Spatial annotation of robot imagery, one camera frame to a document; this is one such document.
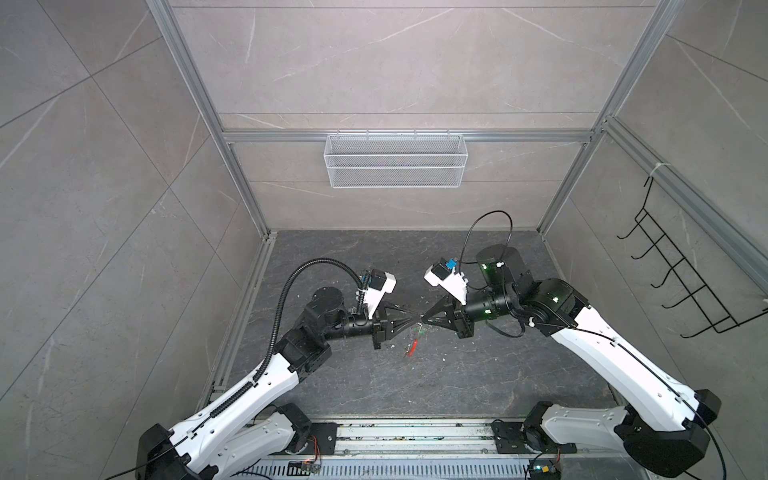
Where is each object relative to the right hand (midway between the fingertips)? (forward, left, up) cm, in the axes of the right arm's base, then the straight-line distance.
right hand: (425, 315), depth 62 cm
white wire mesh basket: (+60, +5, -1) cm, 60 cm away
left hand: (-1, +2, +2) cm, 3 cm away
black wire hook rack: (+4, -59, 0) cm, 59 cm away
